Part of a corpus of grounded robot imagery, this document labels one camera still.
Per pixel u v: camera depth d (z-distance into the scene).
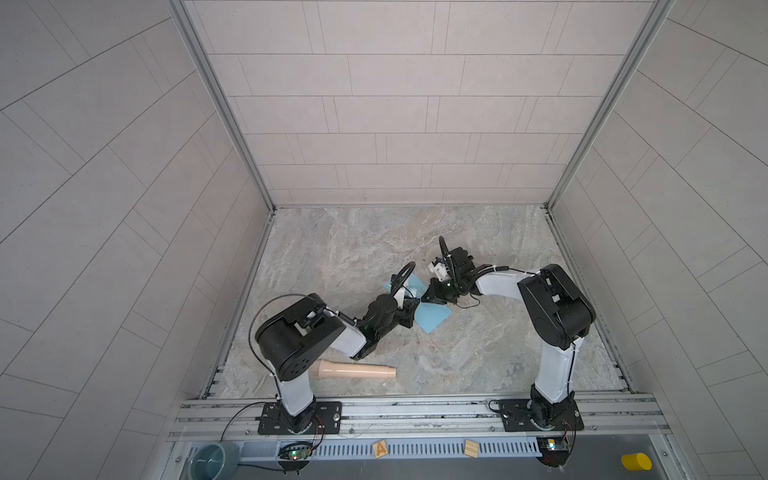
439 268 0.89
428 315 0.89
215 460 0.64
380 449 0.67
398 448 0.68
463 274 0.76
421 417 0.72
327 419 0.71
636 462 0.62
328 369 0.77
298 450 0.64
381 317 0.67
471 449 0.67
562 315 0.50
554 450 0.68
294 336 0.48
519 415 0.71
